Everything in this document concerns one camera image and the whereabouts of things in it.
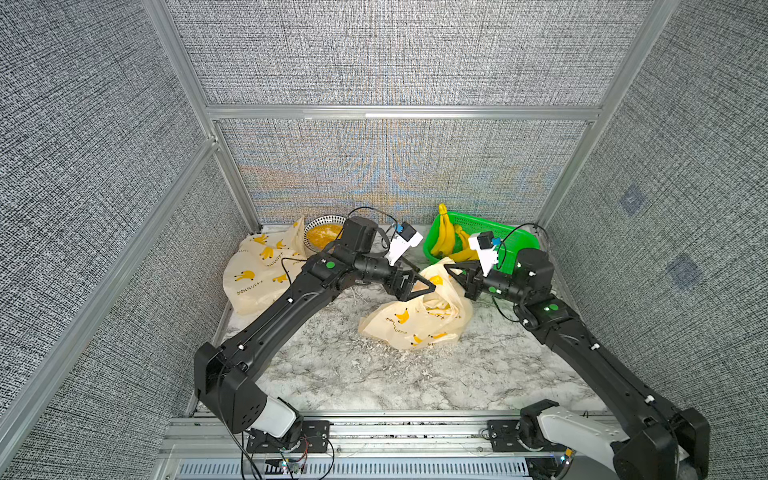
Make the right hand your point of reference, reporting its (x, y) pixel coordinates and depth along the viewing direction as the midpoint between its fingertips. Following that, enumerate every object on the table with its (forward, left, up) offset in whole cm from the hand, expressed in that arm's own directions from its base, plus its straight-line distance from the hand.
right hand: (448, 259), depth 70 cm
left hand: (-5, +5, 0) cm, 7 cm away
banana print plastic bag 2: (+15, +55, -22) cm, 61 cm away
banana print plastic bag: (-9, +4, -13) cm, 16 cm away
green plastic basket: (+34, -35, -33) cm, 59 cm away
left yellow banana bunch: (+27, -7, -25) cm, 37 cm away
